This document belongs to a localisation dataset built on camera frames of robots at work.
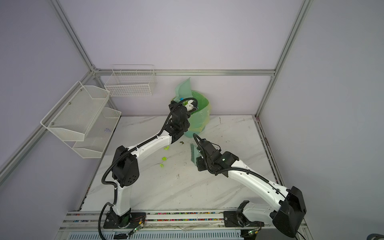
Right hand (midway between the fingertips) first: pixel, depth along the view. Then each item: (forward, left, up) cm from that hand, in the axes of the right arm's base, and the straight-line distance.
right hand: (198, 161), depth 77 cm
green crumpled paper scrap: (+5, +24, -15) cm, 28 cm away
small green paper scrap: (+9, +22, -14) cm, 28 cm away
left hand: (+26, +16, +20) cm, 36 cm away
